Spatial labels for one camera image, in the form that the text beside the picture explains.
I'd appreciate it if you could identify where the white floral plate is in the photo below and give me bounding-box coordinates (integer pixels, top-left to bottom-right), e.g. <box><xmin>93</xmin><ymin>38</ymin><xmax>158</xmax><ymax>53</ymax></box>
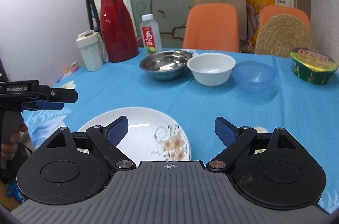
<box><xmin>78</xmin><ymin>107</ymin><xmax>191</xmax><ymax>165</ymax></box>

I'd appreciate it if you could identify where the blue translucent bowl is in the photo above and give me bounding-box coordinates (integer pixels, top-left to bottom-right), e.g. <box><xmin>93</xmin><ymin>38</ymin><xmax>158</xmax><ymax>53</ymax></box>
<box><xmin>232</xmin><ymin>61</ymin><xmax>276</xmax><ymax>94</ymax></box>

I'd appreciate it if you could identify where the person's left hand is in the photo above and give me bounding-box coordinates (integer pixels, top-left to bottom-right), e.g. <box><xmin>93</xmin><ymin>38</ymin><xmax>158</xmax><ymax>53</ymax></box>
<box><xmin>1</xmin><ymin>124</ymin><xmax>28</xmax><ymax>160</ymax></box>

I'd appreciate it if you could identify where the blue floral tablecloth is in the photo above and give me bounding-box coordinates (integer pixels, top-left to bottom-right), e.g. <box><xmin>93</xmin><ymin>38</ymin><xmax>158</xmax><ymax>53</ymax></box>
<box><xmin>24</xmin><ymin>52</ymin><xmax>338</xmax><ymax>213</ymax></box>

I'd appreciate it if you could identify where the white travel mug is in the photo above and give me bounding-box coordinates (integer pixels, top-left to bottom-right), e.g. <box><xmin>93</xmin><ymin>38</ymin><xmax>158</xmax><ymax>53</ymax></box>
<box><xmin>76</xmin><ymin>30</ymin><xmax>109</xmax><ymax>72</ymax></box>

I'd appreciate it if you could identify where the green instant noodle cup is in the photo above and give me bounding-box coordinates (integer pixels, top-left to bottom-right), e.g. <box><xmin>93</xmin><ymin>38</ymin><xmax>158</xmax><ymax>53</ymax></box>
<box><xmin>290</xmin><ymin>48</ymin><xmax>338</xmax><ymax>85</ymax></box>

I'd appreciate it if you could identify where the white ceramic bowl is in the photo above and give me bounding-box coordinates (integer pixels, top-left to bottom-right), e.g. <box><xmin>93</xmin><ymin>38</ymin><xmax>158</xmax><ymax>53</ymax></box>
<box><xmin>187</xmin><ymin>53</ymin><xmax>236</xmax><ymax>87</ymax></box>

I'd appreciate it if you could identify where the red thermos jug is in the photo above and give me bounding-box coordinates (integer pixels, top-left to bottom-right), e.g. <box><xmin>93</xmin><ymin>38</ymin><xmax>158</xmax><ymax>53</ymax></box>
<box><xmin>100</xmin><ymin>0</ymin><xmax>139</xmax><ymax>63</ymax></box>

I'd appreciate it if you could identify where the woven straw mat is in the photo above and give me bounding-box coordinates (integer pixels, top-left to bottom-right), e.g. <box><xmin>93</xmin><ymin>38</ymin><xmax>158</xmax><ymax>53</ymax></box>
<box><xmin>255</xmin><ymin>14</ymin><xmax>316</xmax><ymax>58</ymax></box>

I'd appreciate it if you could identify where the stainless steel bowl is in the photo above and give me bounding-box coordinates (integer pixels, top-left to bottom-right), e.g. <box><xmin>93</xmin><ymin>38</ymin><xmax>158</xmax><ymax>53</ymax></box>
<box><xmin>140</xmin><ymin>50</ymin><xmax>192</xmax><ymax>81</ymax></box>

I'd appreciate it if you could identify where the lime juice bottle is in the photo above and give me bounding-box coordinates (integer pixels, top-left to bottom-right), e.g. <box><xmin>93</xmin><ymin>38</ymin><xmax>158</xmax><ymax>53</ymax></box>
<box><xmin>140</xmin><ymin>14</ymin><xmax>162</xmax><ymax>56</ymax></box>

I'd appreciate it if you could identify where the left orange chair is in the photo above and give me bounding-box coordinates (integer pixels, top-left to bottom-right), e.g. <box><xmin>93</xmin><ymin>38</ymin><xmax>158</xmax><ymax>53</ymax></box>
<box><xmin>183</xmin><ymin>3</ymin><xmax>240</xmax><ymax>53</ymax></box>

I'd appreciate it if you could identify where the orange chair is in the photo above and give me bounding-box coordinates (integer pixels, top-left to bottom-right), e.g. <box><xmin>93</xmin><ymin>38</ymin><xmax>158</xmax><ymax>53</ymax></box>
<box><xmin>183</xmin><ymin>3</ymin><xmax>240</xmax><ymax>53</ymax></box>
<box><xmin>258</xmin><ymin>5</ymin><xmax>312</xmax><ymax>34</ymax></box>

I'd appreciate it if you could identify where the right orange chair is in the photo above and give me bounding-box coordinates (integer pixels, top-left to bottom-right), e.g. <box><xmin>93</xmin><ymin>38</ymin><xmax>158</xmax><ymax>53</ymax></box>
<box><xmin>258</xmin><ymin>5</ymin><xmax>312</xmax><ymax>34</ymax></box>

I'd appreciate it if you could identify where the yellow snack bag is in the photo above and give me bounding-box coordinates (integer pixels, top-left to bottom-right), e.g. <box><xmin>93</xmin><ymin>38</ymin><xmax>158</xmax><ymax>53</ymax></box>
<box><xmin>246</xmin><ymin>0</ymin><xmax>275</xmax><ymax>46</ymax></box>

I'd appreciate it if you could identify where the cardboard box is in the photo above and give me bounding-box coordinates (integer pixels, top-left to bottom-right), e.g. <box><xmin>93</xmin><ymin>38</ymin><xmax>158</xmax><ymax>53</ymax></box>
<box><xmin>193</xmin><ymin>0</ymin><xmax>248</xmax><ymax>40</ymax></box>

